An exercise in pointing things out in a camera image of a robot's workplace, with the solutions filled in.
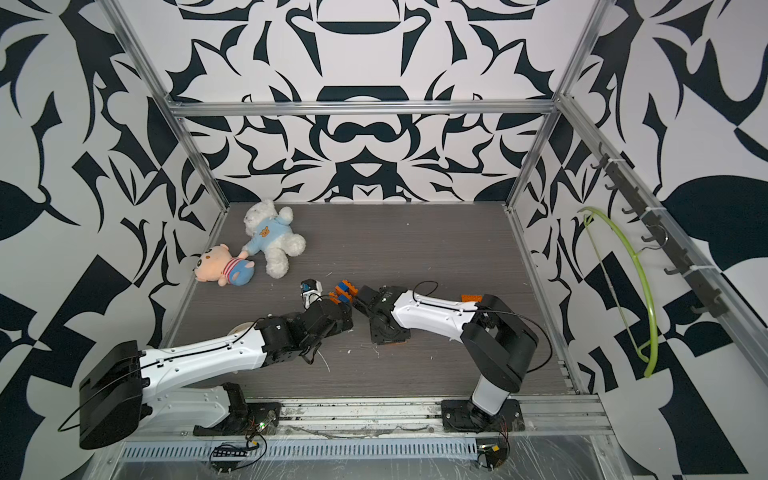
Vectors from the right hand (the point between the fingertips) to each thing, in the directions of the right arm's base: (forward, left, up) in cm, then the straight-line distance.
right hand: (383, 334), depth 86 cm
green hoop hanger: (-14, -51, +26) cm, 59 cm away
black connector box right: (-27, -26, -3) cm, 37 cm away
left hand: (+4, +11, +9) cm, 15 cm away
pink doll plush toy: (+20, +51, +7) cm, 55 cm away
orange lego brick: (+13, +12, +1) cm, 18 cm away
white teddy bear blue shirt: (+32, +38, +8) cm, 50 cm away
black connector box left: (-29, +35, +1) cm, 45 cm away
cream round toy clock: (+1, +40, +2) cm, 40 cm away
